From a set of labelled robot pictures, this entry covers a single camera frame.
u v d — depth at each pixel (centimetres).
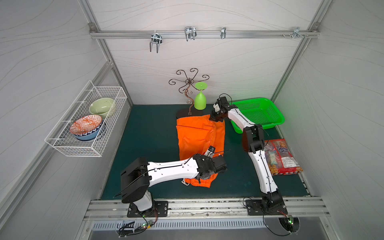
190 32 76
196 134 102
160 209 74
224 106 87
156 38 78
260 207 73
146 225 68
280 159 86
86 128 63
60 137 56
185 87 89
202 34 80
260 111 116
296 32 77
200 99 91
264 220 78
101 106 72
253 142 69
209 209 75
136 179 41
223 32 79
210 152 70
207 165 55
